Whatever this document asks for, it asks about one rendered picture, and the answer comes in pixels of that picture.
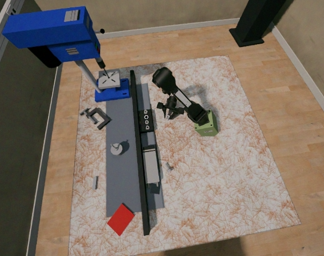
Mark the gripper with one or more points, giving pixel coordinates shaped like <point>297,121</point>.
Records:
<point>171,105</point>

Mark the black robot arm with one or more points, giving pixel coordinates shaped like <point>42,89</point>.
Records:
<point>164,79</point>

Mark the blue drill press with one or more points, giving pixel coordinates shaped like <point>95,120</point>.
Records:
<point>61,36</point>

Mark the red rectangular block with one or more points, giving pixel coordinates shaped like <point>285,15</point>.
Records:
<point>120,220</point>

